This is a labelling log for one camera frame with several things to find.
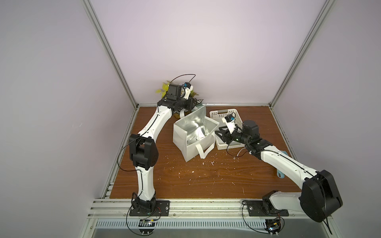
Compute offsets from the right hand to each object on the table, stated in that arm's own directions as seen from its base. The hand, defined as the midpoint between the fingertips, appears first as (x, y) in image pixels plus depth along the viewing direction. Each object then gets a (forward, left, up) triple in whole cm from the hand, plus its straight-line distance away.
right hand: (218, 127), depth 79 cm
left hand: (+17, +12, +4) cm, 21 cm away
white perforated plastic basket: (+23, -2, -17) cm, 29 cm away
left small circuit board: (-44, +36, -25) cm, 62 cm away
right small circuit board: (-41, -26, -24) cm, 54 cm away
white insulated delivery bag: (+12, +14, -20) cm, 27 cm away
